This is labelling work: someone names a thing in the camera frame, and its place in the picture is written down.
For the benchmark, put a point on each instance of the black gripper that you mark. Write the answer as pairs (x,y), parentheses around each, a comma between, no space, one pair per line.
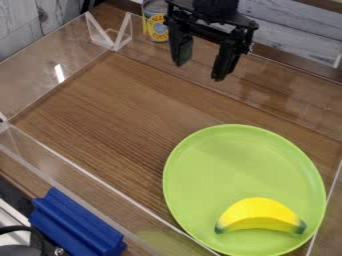
(211,19)

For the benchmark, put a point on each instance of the yellow toy banana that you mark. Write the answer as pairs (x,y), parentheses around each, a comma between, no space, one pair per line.
(259,213)

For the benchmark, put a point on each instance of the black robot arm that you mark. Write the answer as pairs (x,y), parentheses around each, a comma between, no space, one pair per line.
(214,21)

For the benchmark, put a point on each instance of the green plate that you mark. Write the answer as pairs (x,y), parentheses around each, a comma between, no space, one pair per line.
(230,162)

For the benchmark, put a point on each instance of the yellow labelled tin can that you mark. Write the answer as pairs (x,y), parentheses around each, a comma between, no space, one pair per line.
(152,12)

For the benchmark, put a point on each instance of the blue plastic clamp block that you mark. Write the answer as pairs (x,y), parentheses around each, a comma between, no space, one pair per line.
(73,228)

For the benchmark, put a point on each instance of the clear acrylic corner bracket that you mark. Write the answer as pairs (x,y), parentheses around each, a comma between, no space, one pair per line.
(109,38)

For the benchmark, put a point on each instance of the clear acrylic enclosure wall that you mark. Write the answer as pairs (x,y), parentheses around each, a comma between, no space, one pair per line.
(40,170)

